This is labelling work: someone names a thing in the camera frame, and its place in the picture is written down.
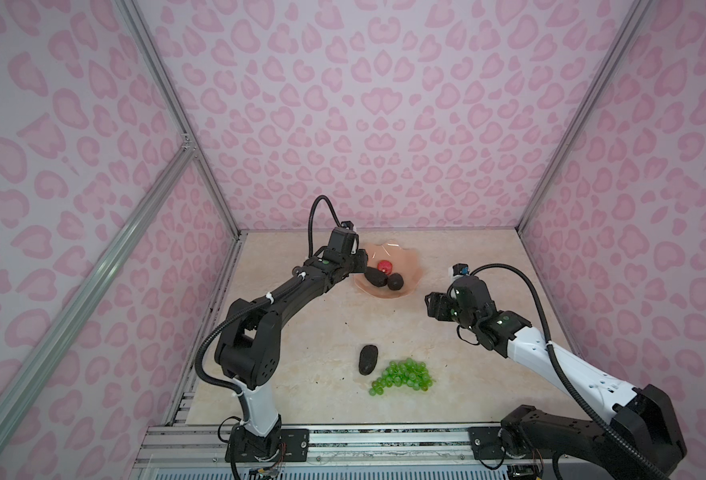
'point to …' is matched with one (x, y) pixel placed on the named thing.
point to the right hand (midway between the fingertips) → (436, 297)
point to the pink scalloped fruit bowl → (404, 262)
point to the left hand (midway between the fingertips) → (365, 250)
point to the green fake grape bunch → (409, 372)
